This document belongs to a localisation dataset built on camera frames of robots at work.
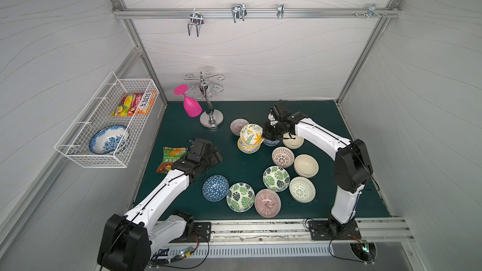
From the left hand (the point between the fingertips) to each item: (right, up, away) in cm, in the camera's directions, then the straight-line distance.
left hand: (215, 157), depth 84 cm
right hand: (+21, +10, +6) cm, 24 cm away
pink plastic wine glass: (-15, +24, +12) cm, 31 cm away
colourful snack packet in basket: (-30, +24, -11) cm, 40 cm away
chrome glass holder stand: (-8, +18, +27) cm, 33 cm away
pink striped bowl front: (+23, -19, -4) cm, 30 cm away
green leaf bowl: (+28, -11, +4) cm, 31 cm away
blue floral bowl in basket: (-34, +11, -20) cm, 41 cm away
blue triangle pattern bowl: (0, -14, 0) cm, 14 cm away
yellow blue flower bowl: (+14, +2, +14) cm, 20 cm away
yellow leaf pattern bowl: (+17, +10, +9) cm, 22 cm away
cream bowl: (+38, +4, +13) cm, 41 cm away
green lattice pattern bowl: (+39, -15, 0) cm, 42 cm away
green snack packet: (-24, 0, +7) cm, 25 cm away
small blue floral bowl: (+27, +5, +15) cm, 31 cm away
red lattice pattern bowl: (+33, -2, +10) cm, 34 cm away
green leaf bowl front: (+11, -17, -2) cm, 21 cm away
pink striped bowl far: (+9, +14, +21) cm, 27 cm away
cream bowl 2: (+43, -5, +7) cm, 44 cm away
